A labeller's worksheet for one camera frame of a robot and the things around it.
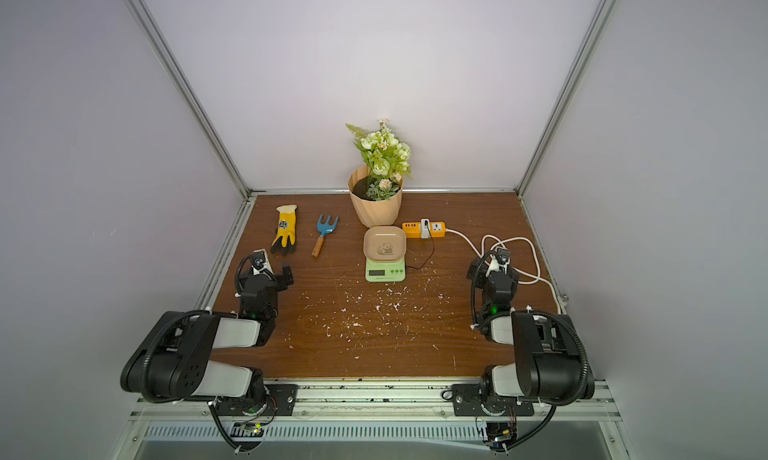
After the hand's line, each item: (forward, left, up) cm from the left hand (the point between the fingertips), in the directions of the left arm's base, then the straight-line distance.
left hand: (271, 260), depth 90 cm
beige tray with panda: (+11, -34, -6) cm, 36 cm away
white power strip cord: (+14, -76, -8) cm, 78 cm away
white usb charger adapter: (+14, -48, -2) cm, 50 cm away
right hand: (+2, -69, +1) cm, 69 cm away
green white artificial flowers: (+27, -35, +19) cm, 48 cm away
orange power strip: (+17, -45, -6) cm, 48 cm away
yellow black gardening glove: (+13, +1, -7) cm, 15 cm away
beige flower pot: (+18, -32, +1) cm, 37 cm away
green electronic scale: (+1, -33, -8) cm, 34 cm away
